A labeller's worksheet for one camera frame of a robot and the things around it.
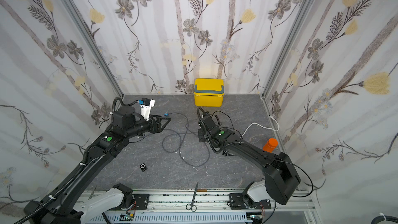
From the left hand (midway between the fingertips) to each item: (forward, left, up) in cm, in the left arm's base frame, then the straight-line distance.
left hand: (166, 117), depth 70 cm
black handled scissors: (-32, -10, -30) cm, 45 cm away
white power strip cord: (+22, -68, -34) cm, 80 cm away
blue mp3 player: (+24, +8, -29) cm, 38 cm away
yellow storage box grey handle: (+33, -22, -17) cm, 43 cm away
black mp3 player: (-13, +17, -29) cm, 36 cm away
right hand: (+2, -17, -15) cm, 23 cm away
